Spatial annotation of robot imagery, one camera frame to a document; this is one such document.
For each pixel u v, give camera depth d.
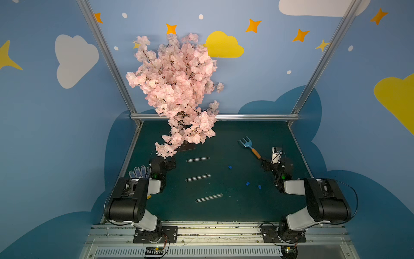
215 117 1.01
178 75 0.69
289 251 0.73
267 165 0.86
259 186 0.90
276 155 0.82
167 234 0.74
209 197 0.86
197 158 1.01
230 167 0.98
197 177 0.93
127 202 0.45
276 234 0.75
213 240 0.74
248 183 0.91
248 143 1.08
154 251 0.73
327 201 0.46
